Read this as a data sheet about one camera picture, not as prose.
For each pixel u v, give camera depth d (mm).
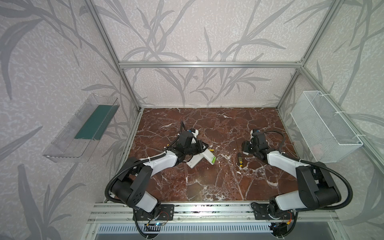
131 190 433
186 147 701
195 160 888
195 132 827
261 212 730
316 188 433
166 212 723
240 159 915
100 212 751
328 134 625
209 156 858
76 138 642
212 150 963
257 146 721
